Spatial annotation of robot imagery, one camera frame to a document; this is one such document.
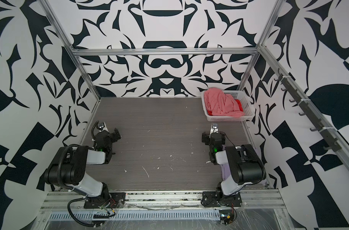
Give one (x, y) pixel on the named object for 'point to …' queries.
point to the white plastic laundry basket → (243, 101)
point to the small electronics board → (226, 216)
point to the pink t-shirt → (220, 103)
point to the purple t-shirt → (225, 169)
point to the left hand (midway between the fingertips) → (107, 128)
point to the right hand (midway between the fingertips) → (214, 130)
